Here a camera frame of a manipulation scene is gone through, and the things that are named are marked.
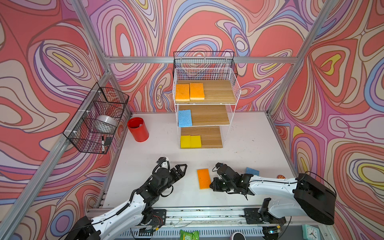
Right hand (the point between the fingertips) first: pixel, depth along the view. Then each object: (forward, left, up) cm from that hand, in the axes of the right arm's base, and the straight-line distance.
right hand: (211, 189), depth 82 cm
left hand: (+9, +14, +10) cm, 19 cm away
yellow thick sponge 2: (+30, +8, +4) cm, 31 cm away
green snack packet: (-21, +10, 0) cm, 23 cm away
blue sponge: (+31, +14, +26) cm, 42 cm away
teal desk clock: (-21, -43, +1) cm, 48 cm away
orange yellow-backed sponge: (+6, +4, +1) cm, 7 cm away
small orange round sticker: (+6, -42, -1) cm, 42 cm away
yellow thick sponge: (+30, +14, +4) cm, 33 cm away
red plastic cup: (+35, +45, +12) cm, 58 cm away
